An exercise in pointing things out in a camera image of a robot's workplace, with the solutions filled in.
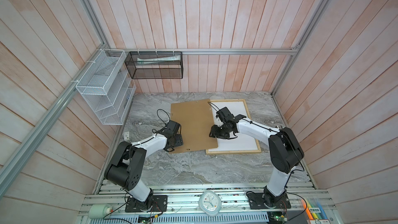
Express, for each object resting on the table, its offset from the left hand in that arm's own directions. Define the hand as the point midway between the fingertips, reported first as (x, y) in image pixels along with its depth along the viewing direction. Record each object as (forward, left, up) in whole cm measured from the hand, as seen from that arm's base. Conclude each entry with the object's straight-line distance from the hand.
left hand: (176, 144), depth 93 cm
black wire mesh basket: (+50, +17, +23) cm, 57 cm away
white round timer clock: (-31, -19, +3) cm, 36 cm away
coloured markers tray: (-34, -67, +2) cm, 76 cm away
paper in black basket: (+36, +20, +35) cm, 54 cm away
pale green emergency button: (-35, +29, +8) cm, 46 cm away
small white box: (+5, +32, +1) cm, 32 cm away
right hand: (+4, -21, +5) cm, 22 cm away
